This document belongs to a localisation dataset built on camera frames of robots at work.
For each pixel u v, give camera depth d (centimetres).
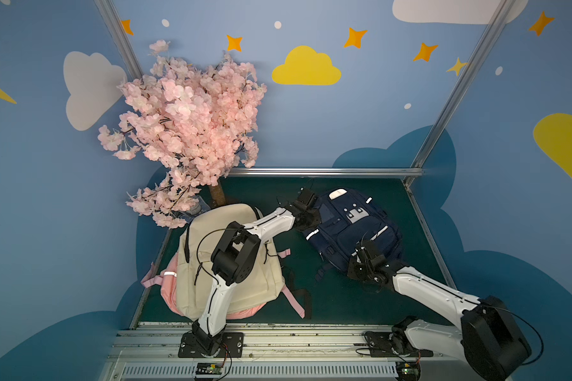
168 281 83
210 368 72
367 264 68
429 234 107
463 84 86
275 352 73
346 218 101
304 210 77
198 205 107
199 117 57
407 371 73
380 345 75
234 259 54
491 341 41
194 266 83
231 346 74
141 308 85
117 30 72
